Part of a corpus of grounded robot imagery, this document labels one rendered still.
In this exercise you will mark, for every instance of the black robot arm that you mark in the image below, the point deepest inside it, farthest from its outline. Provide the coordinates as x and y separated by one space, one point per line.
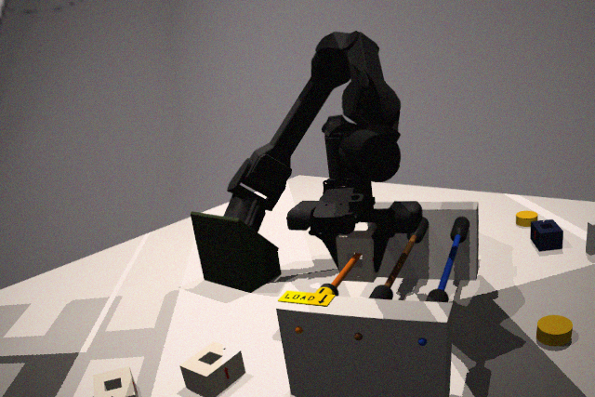
368 149

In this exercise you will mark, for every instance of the yellow short cylinder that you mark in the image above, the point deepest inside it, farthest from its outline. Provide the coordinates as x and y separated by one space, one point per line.
554 330
524 218

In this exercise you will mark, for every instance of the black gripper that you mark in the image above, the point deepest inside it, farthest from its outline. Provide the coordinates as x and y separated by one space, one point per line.
400 217

